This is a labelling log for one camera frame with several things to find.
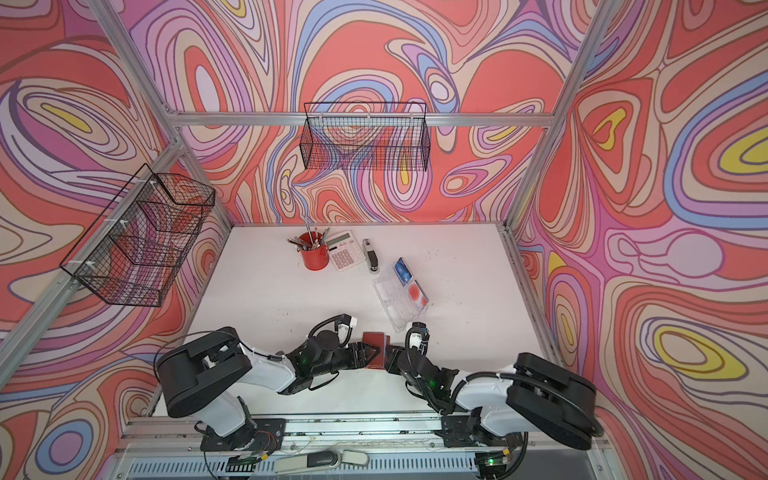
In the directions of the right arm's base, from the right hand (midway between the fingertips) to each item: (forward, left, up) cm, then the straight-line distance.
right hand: (388, 354), depth 85 cm
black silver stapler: (+34, +5, +3) cm, 34 cm away
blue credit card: (+24, -6, +8) cm, 26 cm away
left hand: (0, +2, +2) cm, 3 cm away
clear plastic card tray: (+17, -4, +4) cm, 18 cm away
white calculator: (+39, +15, +1) cm, 42 cm away
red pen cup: (+32, +24, +10) cm, 41 cm away
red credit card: (+15, -9, +8) cm, 19 cm away
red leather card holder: (+5, +2, -1) cm, 5 cm away
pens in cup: (+34, +24, +11) cm, 43 cm away
